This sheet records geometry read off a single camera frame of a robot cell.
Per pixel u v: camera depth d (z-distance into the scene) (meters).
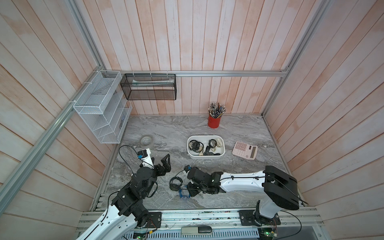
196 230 0.67
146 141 1.04
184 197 0.76
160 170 0.63
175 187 0.81
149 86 1.04
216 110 1.03
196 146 0.97
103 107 0.67
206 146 0.99
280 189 0.44
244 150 0.98
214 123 1.11
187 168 0.76
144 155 0.60
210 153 0.97
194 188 0.71
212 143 1.01
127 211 0.50
